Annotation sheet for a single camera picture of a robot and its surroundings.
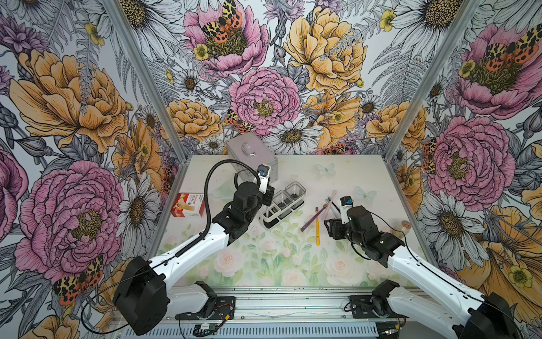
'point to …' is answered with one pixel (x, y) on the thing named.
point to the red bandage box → (188, 205)
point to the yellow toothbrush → (317, 228)
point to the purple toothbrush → (323, 207)
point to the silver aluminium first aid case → (250, 150)
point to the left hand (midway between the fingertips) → (266, 183)
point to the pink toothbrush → (329, 205)
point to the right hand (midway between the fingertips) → (331, 227)
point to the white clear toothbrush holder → (286, 203)
